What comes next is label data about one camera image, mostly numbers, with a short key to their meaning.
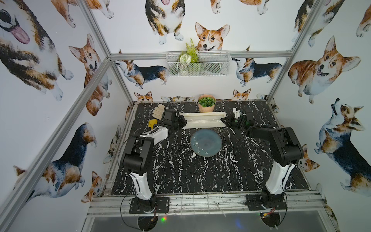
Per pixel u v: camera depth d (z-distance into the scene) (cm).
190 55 82
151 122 107
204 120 101
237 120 88
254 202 74
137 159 50
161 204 74
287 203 71
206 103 101
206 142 96
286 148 54
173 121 78
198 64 86
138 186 56
